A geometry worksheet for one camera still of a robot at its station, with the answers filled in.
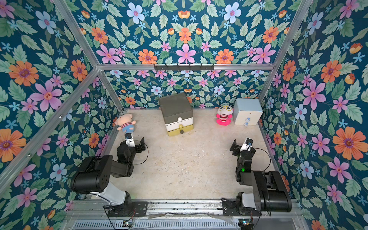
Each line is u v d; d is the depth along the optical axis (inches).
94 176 18.1
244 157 26.5
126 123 40.3
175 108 47.9
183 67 36.4
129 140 31.3
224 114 42.8
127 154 28.3
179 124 37.6
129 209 26.6
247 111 38.8
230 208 29.0
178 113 35.5
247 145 29.5
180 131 39.9
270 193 17.3
